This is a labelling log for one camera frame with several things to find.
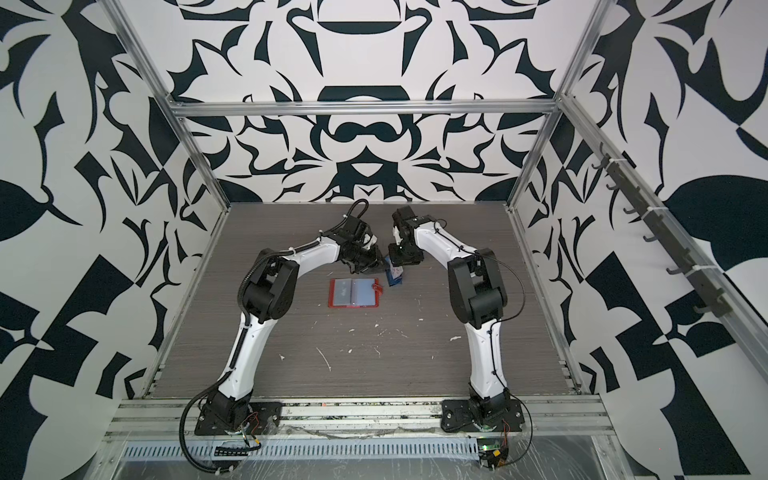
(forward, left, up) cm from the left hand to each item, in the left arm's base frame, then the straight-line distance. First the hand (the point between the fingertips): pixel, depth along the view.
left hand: (393, 262), depth 100 cm
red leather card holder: (-9, +13, -3) cm, 16 cm away
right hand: (0, -2, +2) cm, 3 cm away
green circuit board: (-51, -21, -4) cm, 56 cm away
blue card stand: (-3, 0, -1) cm, 4 cm away
